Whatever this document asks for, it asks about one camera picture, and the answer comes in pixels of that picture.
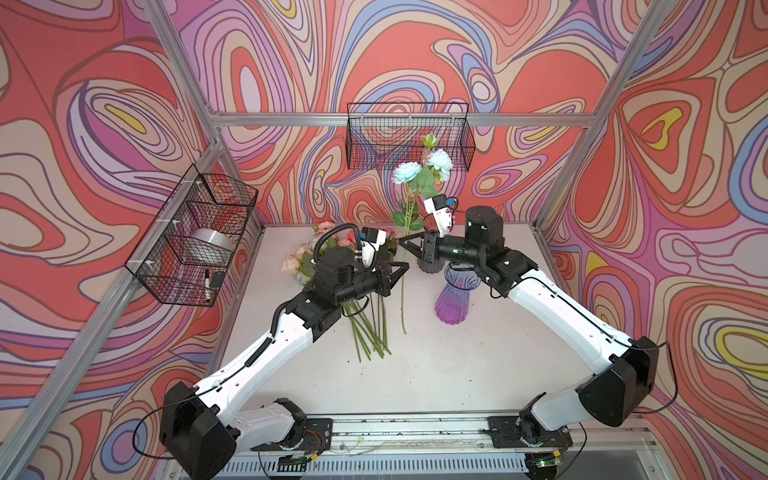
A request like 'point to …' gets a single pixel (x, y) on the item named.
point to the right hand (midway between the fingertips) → (403, 248)
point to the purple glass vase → (452, 303)
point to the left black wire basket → (182, 257)
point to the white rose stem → (368, 330)
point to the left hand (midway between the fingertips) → (410, 266)
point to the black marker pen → (207, 285)
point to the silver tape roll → (210, 246)
